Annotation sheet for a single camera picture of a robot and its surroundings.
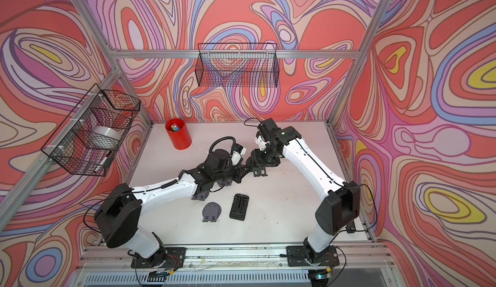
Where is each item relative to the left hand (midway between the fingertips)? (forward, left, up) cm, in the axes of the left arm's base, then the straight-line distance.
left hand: (252, 169), depth 81 cm
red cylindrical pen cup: (+25, +39, -4) cm, 46 cm away
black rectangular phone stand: (-11, +6, -13) cm, 18 cm away
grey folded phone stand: (-12, +18, -16) cm, 27 cm away
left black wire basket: (+3, +60, +17) cm, 62 cm away
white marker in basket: (-3, +57, +10) cm, 58 cm away
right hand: (-2, -3, +3) cm, 4 cm away
